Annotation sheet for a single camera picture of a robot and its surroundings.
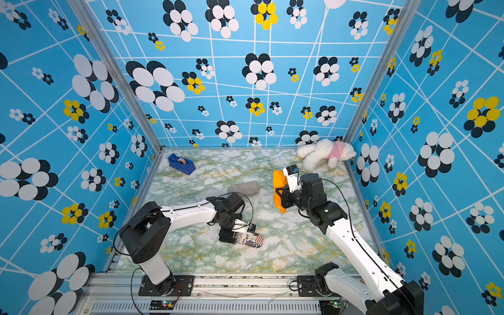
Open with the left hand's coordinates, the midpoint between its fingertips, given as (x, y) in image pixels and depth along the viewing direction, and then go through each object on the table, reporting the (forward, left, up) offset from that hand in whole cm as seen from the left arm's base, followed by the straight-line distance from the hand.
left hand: (239, 228), depth 88 cm
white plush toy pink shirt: (+41, -45, +10) cm, 62 cm away
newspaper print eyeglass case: (-6, -5, +3) cm, 8 cm away
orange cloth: (+8, -17, +26) cm, 32 cm away
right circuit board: (-29, -35, 0) cm, 45 cm away
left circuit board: (-28, +27, -3) cm, 39 cm away
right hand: (+7, -18, +22) cm, 29 cm away
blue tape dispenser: (+33, +34, +6) cm, 48 cm away
